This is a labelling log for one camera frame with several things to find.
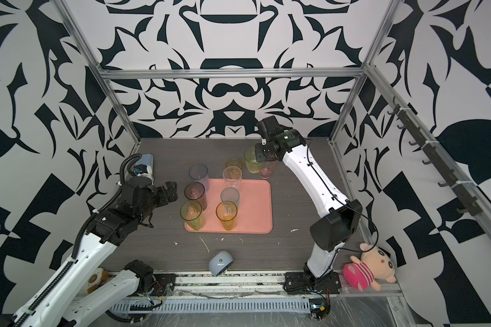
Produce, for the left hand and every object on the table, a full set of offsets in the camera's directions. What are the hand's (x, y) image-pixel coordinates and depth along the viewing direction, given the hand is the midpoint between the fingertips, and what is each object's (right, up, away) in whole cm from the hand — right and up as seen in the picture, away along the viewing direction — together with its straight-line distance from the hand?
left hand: (164, 183), depth 73 cm
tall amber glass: (+21, -12, +7) cm, 25 cm away
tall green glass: (+6, -13, +12) cm, 19 cm away
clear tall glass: (+22, 0, +26) cm, 34 cm away
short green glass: (+32, +6, +12) cm, 34 cm away
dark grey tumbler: (+5, -6, +23) cm, 24 cm away
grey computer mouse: (+20, -27, -2) cm, 34 cm away
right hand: (+36, +12, +7) cm, 38 cm away
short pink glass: (+38, +4, +29) cm, 48 cm away
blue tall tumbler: (+9, +2, +17) cm, 19 cm away
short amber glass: (+23, +7, +27) cm, 36 cm away
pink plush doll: (+73, -29, -1) cm, 79 cm away
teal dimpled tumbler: (+22, -6, +12) cm, 26 cm away
